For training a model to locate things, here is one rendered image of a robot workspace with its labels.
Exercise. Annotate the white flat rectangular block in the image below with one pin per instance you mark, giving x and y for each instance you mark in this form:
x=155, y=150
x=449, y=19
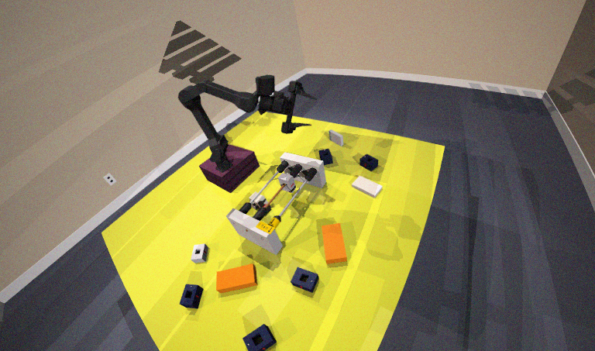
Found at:
x=367, y=186

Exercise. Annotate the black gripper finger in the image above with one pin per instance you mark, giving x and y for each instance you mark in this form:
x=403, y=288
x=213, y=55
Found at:
x=300, y=91
x=293, y=126

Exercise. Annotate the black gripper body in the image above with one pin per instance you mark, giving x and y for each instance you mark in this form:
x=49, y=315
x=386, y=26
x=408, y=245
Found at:
x=288, y=106

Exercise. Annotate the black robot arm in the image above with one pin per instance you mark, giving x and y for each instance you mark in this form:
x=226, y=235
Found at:
x=218, y=144

